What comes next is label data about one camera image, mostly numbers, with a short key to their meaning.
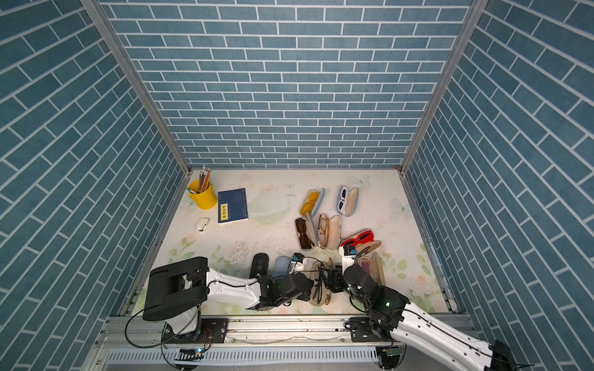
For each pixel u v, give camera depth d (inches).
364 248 34.0
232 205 41.4
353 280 23.2
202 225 38.0
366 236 36.5
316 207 39.1
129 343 15.6
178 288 18.8
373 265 32.6
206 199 39.4
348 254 27.6
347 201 41.4
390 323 21.7
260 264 33.7
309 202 42.1
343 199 41.4
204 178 38.4
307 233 36.9
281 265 33.4
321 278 33.2
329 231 37.8
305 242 36.4
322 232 37.8
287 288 24.8
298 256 30.1
